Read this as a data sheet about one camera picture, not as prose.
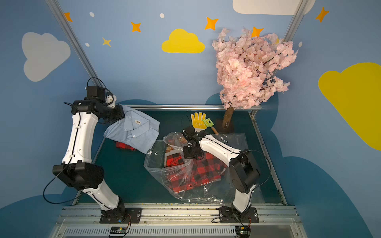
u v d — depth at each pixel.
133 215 0.74
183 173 0.82
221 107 1.29
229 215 0.75
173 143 0.96
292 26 0.76
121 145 0.84
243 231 0.73
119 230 0.72
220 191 0.83
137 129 0.82
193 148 0.66
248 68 0.63
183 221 0.74
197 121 1.16
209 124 1.15
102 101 0.62
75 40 0.80
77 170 0.43
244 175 0.47
